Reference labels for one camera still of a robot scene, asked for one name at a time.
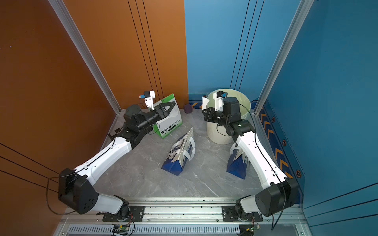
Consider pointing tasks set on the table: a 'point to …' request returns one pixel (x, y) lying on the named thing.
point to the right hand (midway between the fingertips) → (202, 110)
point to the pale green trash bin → (218, 135)
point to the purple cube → (188, 108)
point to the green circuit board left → (120, 229)
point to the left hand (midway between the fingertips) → (174, 102)
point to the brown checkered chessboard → (114, 128)
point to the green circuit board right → (248, 229)
